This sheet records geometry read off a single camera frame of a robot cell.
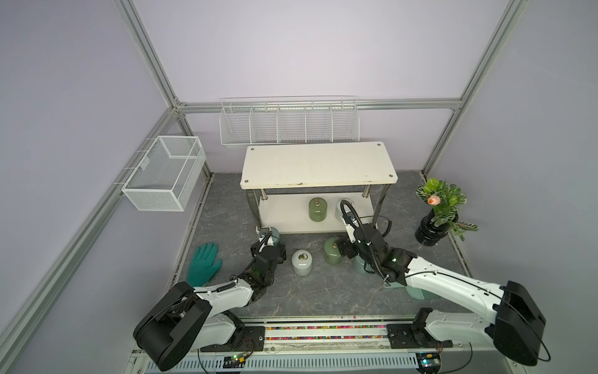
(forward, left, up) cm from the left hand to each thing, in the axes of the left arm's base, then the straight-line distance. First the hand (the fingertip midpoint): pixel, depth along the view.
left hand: (273, 240), depth 88 cm
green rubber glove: (-5, +28, -7) cm, 29 cm away
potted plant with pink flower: (-5, -57, +15) cm, 59 cm away
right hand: (-2, -27, +8) cm, 28 cm away
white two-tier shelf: (+32, -17, -8) cm, 37 cm away
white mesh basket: (+19, +37, +19) cm, 46 cm away
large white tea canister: (-9, -11, 0) cm, 14 cm away
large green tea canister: (-7, -22, 0) cm, 23 cm away
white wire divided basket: (+44, -10, +24) cm, 51 cm away
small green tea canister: (+10, -18, +5) cm, 21 cm away
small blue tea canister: (-2, -2, +6) cm, 7 cm away
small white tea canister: (-5, -22, +25) cm, 34 cm away
